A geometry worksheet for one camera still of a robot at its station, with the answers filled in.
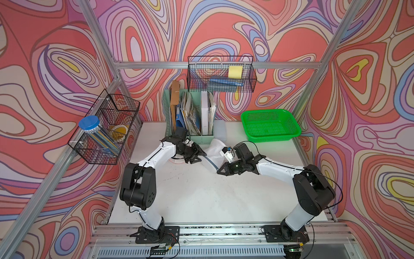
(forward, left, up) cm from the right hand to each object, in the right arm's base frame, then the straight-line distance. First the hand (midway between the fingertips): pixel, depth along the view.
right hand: (220, 176), depth 85 cm
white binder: (+32, +7, +17) cm, 37 cm away
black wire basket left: (+21, +50, +26) cm, 60 cm away
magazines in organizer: (+32, +15, +17) cm, 40 cm away
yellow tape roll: (+10, +45, +27) cm, 54 cm away
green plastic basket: (+43, -40, -7) cm, 59 cm away
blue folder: (+29, +22, +15) cm, 39 cm away
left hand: (+9, +7, +7) cm, 13 cm away
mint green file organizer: (+27, +11, -2) cm, 30 cm away
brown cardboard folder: (+31, +23, +27) cm, 47 cm away
